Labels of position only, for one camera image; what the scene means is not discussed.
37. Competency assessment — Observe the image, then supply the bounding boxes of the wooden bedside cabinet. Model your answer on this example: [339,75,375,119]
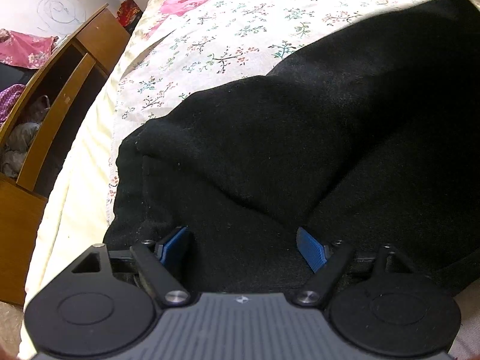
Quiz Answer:
[1,6,129,306]

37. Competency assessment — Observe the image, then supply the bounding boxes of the grey clothes in cabinet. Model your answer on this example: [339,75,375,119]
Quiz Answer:
[1,95,50,179]

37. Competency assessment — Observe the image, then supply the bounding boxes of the purple knitted cloth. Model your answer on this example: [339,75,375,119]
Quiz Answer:
[0,84,25,125]

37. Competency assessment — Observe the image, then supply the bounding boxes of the floral bed sheet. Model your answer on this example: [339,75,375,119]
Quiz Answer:
[17,0,480,360]

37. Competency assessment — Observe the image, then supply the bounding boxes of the pink floral cloth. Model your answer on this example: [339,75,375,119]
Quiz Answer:
[0,28,58,70]

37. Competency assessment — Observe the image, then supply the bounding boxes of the black pants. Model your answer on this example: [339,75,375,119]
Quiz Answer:
[104,0,479,294]

